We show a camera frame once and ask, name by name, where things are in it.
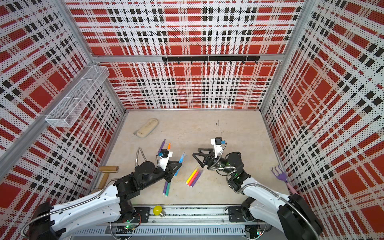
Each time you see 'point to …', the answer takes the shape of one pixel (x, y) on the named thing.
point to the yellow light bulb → (157, 211)
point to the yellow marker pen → (191, 176)
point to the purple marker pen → (162, 146)
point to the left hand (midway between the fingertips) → (182, 163)
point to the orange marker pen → (169, 146)
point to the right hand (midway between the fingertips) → (196, 153)
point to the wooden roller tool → (106, 170)
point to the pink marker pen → (193, 179)
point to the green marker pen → (168, 188)
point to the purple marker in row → (195, 180)
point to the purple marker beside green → (165, 186)
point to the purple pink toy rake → (282, 176)
